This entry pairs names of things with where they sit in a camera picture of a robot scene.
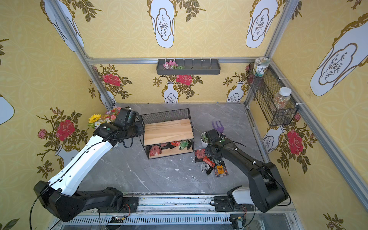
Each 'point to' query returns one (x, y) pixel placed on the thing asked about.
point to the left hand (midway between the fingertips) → (136, 126)
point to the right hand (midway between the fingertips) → (211, 150)
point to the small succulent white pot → (204, 139)
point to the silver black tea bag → (204, 166)
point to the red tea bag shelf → (155, 150)
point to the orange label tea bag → (221, 170)
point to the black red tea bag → (209, 162)
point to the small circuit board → (117, 219)
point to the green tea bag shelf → (183, 144)
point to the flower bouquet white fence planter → (97, 120)
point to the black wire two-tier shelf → (167, 133)
